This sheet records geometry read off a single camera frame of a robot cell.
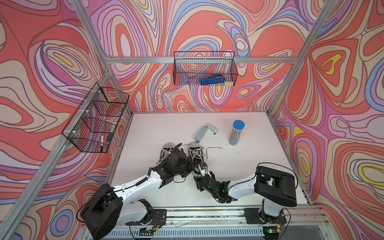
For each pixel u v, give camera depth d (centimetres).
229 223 73
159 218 73
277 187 47
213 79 90
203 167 75
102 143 73
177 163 64
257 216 73
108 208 41
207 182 65
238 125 87
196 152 92
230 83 84
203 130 105
